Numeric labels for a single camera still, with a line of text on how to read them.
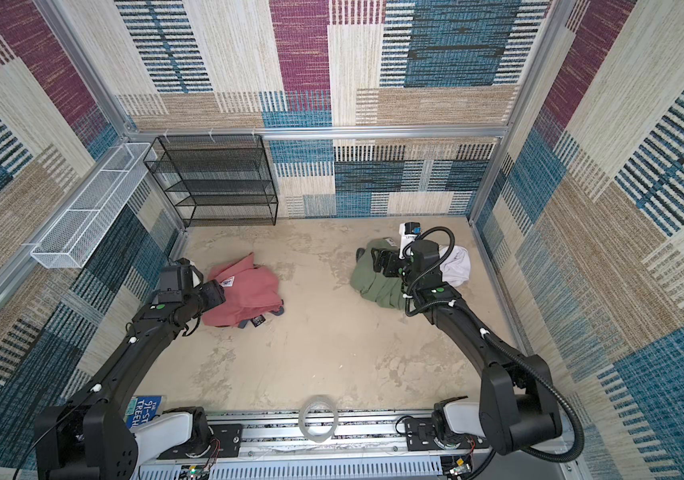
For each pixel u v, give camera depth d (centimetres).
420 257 63
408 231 73
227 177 108
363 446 73
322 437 71
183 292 64
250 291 96
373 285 96
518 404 41
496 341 47
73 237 71
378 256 76
